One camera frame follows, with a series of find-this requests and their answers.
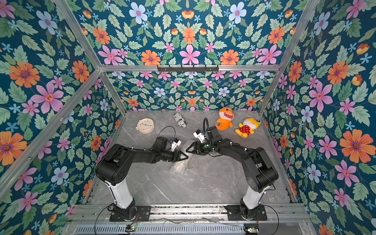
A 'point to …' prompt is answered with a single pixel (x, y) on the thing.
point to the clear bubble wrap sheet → (180, 166)
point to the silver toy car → (179, 120)
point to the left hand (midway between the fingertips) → (187, 157)
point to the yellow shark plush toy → (248, 126)
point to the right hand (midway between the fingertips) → (192, 148)
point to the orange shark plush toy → (226, 115)
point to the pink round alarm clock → (145, 126)
